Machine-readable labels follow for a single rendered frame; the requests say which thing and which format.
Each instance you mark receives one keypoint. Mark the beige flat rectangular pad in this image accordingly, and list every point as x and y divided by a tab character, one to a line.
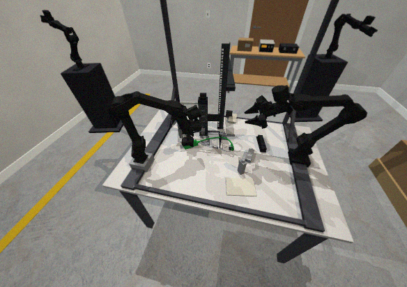
240	187

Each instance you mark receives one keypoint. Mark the green power plug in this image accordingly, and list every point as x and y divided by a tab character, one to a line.
195	144

